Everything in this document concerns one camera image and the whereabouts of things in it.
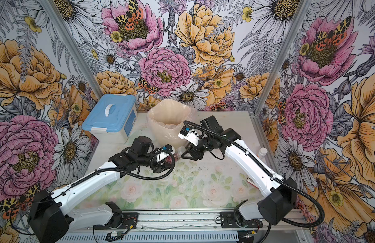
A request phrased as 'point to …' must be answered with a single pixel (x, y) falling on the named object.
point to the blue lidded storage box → (110, 117)
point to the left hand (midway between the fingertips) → (170, 163)
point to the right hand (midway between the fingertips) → (187, 154)
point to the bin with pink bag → (166, 118)
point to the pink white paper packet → (252, 182)
